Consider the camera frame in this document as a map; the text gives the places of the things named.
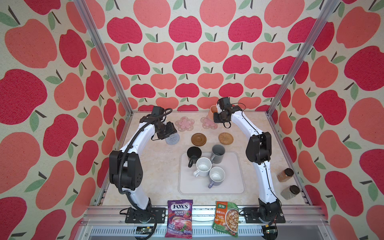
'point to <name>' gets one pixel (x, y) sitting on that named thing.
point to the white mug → (203, 165)
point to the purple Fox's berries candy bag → (179, 219)
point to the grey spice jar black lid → (290, 192)
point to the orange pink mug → (213, 109)
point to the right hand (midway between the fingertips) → (218, 118)
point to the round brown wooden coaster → (198, 139)
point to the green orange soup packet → (226, 217)
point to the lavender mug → (217, 174)
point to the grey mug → (218, 151)
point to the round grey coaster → (173, 139)
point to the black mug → (194, 154)
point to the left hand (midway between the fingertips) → (176, 132)
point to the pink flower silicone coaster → (208, 123)
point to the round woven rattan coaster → (225, 138)
